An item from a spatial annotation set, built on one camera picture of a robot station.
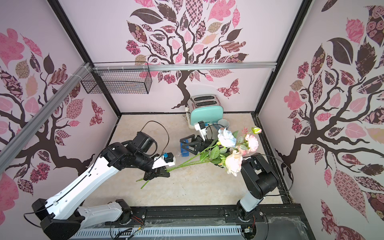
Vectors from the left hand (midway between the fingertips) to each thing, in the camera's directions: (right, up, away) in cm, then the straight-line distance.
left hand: (165, 176), depth 65 cm
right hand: (+8, +13, +2) cm, 15 cm away
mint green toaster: (+21, +35, +35) cm, 54 cm away
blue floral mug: (+34, +25, +42) cm, 59 cm away
